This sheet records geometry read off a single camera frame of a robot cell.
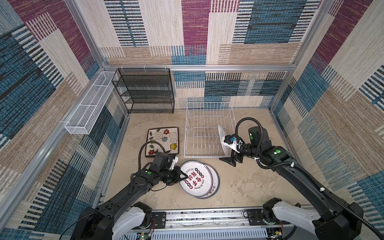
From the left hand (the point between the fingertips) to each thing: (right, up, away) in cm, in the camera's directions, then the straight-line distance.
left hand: (188, 175), depth 78 cm
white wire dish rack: (+9, +17, +27) cm, 33 cm away
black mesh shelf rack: (-32, +51, +32) cm, 68 cm away
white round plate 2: (+6, -4, +2) cm, 8 cm away
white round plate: (+15, -6, +5) cm, 17 cm away
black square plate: (-14, +17, +23) cm, 32 cm away
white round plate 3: (+19, +21, +9) cm, 29 cm away
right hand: (+18, +14, -4) cm, 23 cm away
